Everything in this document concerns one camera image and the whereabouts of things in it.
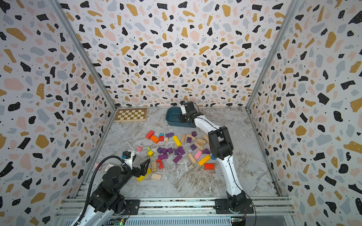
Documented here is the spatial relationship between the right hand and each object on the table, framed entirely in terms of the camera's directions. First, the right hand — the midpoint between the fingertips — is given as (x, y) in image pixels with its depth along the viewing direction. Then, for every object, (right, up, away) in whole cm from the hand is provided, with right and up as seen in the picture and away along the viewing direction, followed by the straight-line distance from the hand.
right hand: (181, 116), depth 105 cm
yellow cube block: (-19, -25, -12) cm, 34 cm away
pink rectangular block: (+12, -26, -12) cm, 31 cm away
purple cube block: (+9, -22, -7) cm, 25 cm away
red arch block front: (-11, -32, -17) cm, 38 cm away
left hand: (-19, -24, -27) cm, 41 cm away
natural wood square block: (-14, -37, -21) cm, 44 cm away
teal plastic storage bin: (-8, -1, +13) cm, 16 cm away
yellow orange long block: (+15, -29, -14) cm, 36 cm away
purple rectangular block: (-2, -29, -12) cm, 31 cm away
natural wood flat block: (+15, -18, -7) cm, 24 cm away
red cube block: (-14, -16, -4) cm, 22 cm away
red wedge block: (+19, -32, -17) cm, 41 cm away
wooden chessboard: (-40, +1, +8) cm, 41 cm away
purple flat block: (-8, -14, -1) cm, 16 cm away
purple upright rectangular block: (+1, -24, -9) cm, 25 cm away
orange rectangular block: (-18, -17, -5) cm, 25 cm away
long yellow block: (-3, -18, -4) cm, 19 cm away
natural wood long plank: (+8, -28, -13) cm, 32 cm away
